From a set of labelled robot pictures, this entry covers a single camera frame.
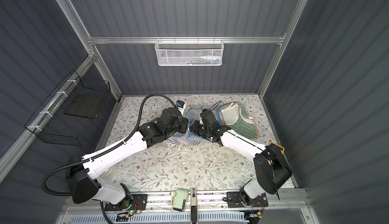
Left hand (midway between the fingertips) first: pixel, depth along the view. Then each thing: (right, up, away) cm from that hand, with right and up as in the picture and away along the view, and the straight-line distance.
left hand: (188, 121), depth 75 cm
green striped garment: (+29, +1, +25) cm, 38 cm away
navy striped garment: (-1, -9, +3) cm, 10 cm away
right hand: (+1, -4, +8) cm, 9 cm away
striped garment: (+29, +1, +25) cm, 38 cm away
